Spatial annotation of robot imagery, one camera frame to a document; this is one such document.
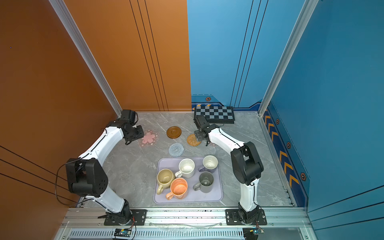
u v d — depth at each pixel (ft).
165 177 2.78
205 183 2.76
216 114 3.80
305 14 2.34
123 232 2.37
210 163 2.95
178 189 2.67
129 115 2.30
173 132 3.56
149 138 3.41
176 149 3.23
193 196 2.59
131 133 2.36
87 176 1.48
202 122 2.43
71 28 2.48
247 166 1.63
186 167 2.92
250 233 2.32
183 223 2.38
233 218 2.38
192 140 3.36
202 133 2.24
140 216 2.41
